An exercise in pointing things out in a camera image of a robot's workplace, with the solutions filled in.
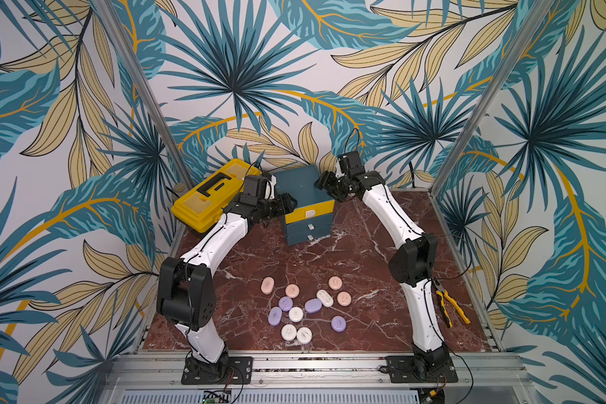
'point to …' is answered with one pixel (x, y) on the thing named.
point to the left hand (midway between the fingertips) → (292, 206)
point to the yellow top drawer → (310, 211)
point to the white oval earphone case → (325, 298)
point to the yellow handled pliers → (440, 294)
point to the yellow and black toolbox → (202, 204)
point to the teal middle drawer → (309, 224)
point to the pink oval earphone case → (267, 284)
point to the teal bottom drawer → (308, 236)
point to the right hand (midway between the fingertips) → (319, 186)
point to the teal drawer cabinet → (300, 183)
